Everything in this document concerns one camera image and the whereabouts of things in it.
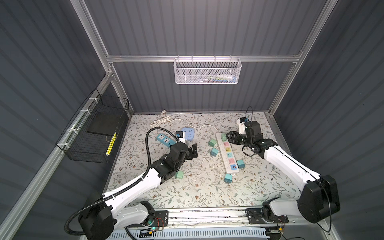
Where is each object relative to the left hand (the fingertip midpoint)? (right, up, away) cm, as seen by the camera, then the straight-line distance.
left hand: (189, 144), depth 79 cm
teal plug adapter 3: (+22, -20, +6) cm, 30 cm away
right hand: (+24, +4, +6) cm, 25 cm away
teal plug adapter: (+15, -7, +17) cm, 24 cm away
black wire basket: (-49, +4, -7) cm, 50 cm away
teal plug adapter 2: (+31, -13, +12) cm, 36 cm away
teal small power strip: (-17, 0, +22) cm, 28 cm away
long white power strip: (+24, -8, +15) cm, 29 cm away
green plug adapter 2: (-6, -19, +8) cm, 21 cm away
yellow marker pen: (-37, 0, -10) cm, 38 cm away
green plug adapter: (+15, -1, +22) cm, 26 cm away
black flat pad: (-45, +12, +1) cm, 47 cm away
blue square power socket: (-1, +5, +26) cm, 27 cm away
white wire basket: (+13, +57, +45) cm, 74 cm away
